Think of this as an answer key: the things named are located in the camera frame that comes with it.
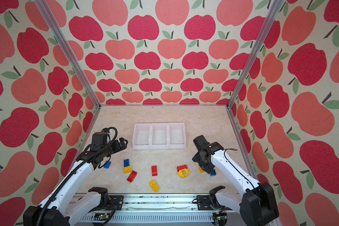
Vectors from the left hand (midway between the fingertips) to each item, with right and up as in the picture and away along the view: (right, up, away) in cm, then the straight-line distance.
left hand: (124, 144), depth 83 cm
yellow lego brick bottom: (+19, -24, -3) cm, 31 cm away
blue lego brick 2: (+54, -18, 0) cm, 57 cm away
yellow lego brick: (+1, -17, +3) cm, 17 cm away
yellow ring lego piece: (+36, -17, -1) cm, 40 cm away
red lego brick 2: (+18, -17, +1) cm, 25 cm away
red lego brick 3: (+35, -15, +3) cm, 38 cm away
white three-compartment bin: (+20, +3, +19) cm, 27 cm away
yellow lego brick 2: (+43, -11, -13) cm, 47 cm away
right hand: (+46, -11, -2) cm, 48 cm away
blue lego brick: (0, -13, +5) cm, 14 cm away
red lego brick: (+5, -19, -1) cm, 20 cm away
